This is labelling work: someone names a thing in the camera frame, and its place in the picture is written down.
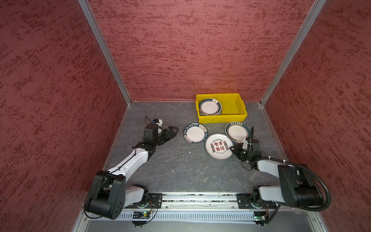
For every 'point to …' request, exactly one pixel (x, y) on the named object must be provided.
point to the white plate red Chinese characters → (217, 146)
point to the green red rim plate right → (237, 132)
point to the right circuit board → (260, 216)
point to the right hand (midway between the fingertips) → (229, 150)
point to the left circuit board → (144, 214)
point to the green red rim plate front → (210, 107)
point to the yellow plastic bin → (234, 109)
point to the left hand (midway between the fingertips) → (174, 134)
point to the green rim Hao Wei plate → (195, 133)
